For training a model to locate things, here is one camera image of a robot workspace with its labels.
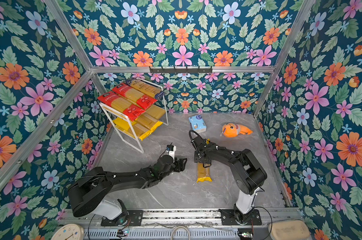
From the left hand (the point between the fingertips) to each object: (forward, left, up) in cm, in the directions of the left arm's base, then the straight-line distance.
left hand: (185, 157), depth 83 cm
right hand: (+4, -8, -10) cm, 14 cm away
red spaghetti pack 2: (+26, +26, +24) cm, 44 cm away
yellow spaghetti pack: (+22, +22, +6) cm, 32 cm away
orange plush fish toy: (+19, -31, -2) cm, 36 cm away
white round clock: (-31, +55, -8) cm, 64 cm away
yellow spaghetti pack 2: (-7, -10, -9) cm, 15 cm away
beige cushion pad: (-37, -46, -6) cm, 59 cm away
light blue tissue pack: (+30, -10, -6) cm, 32 cm away
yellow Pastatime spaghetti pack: (+15, +26, +7) cm, 31 cm away
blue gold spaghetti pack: (+34, +21, +23) cm, 47 cm away
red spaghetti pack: (+19, +32, +24) cm, 44 cm away
